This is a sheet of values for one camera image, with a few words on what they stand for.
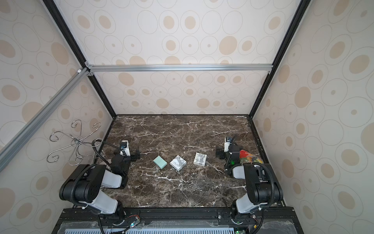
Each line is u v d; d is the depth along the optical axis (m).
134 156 0.82
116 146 0.73
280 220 0.73
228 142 0.81
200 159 0.90
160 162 0.92
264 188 0.45
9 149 0.51
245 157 0.90
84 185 0.46
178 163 0.90
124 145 0.77
